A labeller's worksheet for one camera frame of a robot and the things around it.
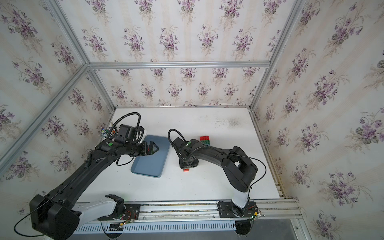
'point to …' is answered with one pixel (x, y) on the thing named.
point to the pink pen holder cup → (104, 132)
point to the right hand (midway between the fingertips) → (187, 166)
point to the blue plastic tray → (153, 165)
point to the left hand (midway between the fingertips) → (153, 150)
